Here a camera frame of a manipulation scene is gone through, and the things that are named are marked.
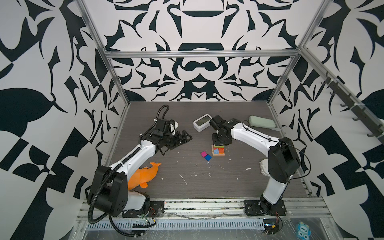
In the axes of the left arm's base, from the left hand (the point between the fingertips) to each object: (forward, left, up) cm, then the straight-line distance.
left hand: (188, 138), depth 82 cm
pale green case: (+20, -53, -14) cm, 58 cm away
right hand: (+1, -17, -7) cm, 19 cm away
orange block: (-2, -19, -13) cm, 23 cm away
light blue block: (-2, -17, -13) cm, 21 cm away
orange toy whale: (-16, +25, -10) cm, 31 cm away
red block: (-1, -20, -11) cm, 23 cm away
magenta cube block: (-3, -9, -15) cm, 17 cm away
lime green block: (-4, -17, -3) cm, 17 cm away
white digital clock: (+17, -10, -9) cm, 22 cm away
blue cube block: (-5, -12, -16) cm, 20 cm away
